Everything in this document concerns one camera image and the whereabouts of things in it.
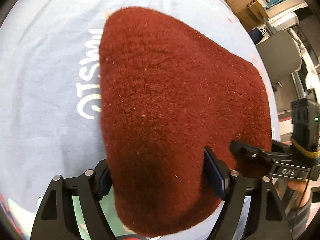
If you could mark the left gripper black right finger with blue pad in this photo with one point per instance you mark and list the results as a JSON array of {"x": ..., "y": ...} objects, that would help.
[{"x": 266, "y": 217}]

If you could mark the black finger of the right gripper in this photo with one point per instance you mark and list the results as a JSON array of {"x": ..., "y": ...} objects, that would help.
[{"x": 257, "y": 152}]

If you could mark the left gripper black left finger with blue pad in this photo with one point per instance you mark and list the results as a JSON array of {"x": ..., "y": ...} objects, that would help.
[{"x": 68, "y": 200}]

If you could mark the dark red knit sweater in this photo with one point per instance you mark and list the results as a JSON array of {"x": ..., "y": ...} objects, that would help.
[{"x": 167, "y": 92}]

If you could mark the person's hand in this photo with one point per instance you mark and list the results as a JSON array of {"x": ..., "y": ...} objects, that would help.
[{"x": 304, "y": 192}]

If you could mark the blue dinosaur print bedsheet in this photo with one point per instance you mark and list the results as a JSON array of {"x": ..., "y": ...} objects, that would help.
[{"x": 50, "y": 97}]

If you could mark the grey office chair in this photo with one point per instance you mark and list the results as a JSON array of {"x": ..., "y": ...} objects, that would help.
[{"x": 280, "y": 55}]

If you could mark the wooden drawer cabinet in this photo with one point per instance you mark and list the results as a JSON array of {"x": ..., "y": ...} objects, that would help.
[{"x": 249, "y": 12}]

